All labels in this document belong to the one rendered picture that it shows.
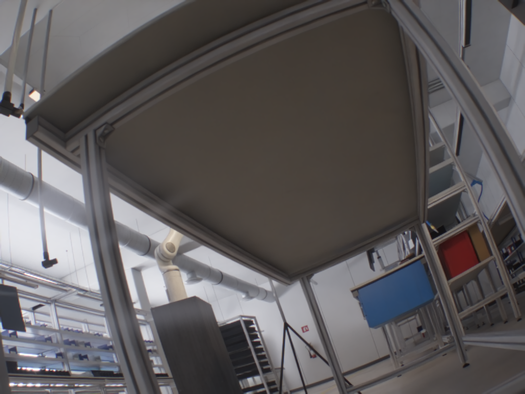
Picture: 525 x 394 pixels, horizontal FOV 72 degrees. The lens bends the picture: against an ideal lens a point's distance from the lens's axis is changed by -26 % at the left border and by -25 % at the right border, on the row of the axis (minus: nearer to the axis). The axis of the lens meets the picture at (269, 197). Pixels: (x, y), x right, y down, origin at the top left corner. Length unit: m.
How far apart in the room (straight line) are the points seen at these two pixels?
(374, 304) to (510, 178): 2.90
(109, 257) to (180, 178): 0.58
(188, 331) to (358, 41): 1.42
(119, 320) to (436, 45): 0.74
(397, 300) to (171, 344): 1.99
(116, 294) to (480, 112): 0.69
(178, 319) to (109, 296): 1.22
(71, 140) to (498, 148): 0.85
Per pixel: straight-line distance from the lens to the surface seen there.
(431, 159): 3.89
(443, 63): 0.76
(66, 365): 6.06
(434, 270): 2.47
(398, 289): 3.50
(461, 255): 3.59
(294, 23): 0.86
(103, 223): 0.84
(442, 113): 8.01
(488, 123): 0.72
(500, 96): 8.42
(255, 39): 0.86
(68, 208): 5.96
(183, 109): 1.07
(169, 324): 2.03
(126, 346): 0.77
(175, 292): 2.12
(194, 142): 1.19
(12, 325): 4.83
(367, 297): 3.51
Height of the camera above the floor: 0.33
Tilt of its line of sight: 24 degrees up
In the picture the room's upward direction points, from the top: 20 degrees counter-clockwise
